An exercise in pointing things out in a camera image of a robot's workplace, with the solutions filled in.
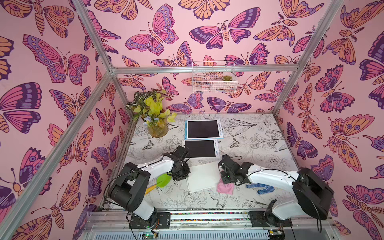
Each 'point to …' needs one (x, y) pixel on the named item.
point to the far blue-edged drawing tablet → (203, 129)
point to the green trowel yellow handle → (162, 181)
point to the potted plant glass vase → (149, 106)
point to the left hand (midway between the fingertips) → (189, 176)
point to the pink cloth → (222, 188)
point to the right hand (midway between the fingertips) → (224, 175)
